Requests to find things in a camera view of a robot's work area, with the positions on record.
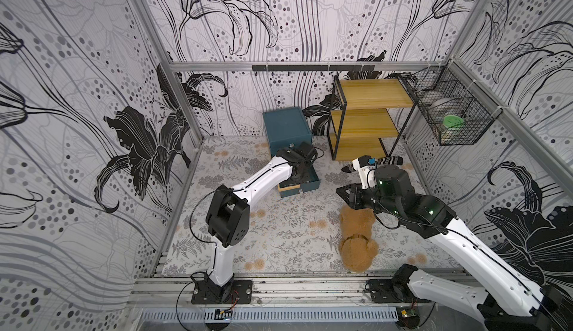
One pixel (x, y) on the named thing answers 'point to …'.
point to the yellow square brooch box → (287, 186)
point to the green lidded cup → (452, 120)
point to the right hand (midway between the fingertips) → (340, 189)
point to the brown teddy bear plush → (357, 247)
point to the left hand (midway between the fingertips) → (300, 182)
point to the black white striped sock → (395, 160)
